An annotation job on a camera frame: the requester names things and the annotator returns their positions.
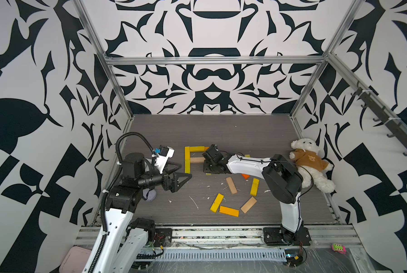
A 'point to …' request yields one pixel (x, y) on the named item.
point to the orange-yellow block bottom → (229, 211)
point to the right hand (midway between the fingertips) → (204, 165)
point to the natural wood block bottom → (248, 205)
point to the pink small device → (339, 248)
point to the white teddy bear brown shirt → (312, 168)
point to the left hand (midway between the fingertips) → (183, 168)
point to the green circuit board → (294, 257)
